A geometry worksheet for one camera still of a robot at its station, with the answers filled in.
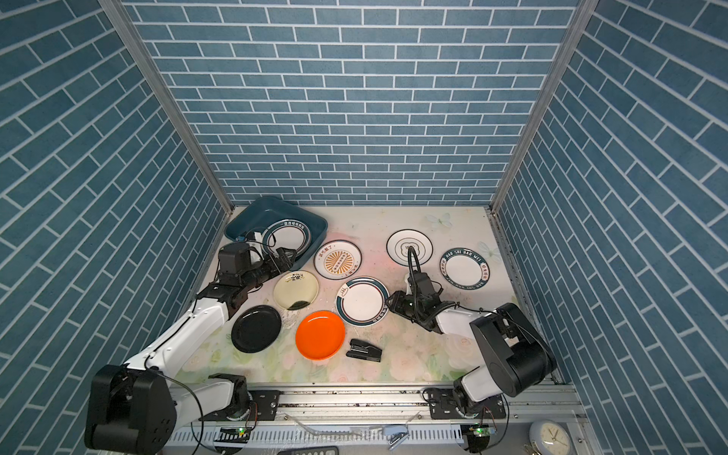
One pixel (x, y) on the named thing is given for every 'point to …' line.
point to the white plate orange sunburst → (337, 260)
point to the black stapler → (363, 350)
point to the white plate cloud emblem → (398, 244)
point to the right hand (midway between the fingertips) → (385, 300)
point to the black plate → (256, 329)
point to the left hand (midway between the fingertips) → (288, 255)
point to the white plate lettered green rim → (464, 268)
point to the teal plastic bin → (261, 213)
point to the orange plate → (319, 336)
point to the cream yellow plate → (296, 285)
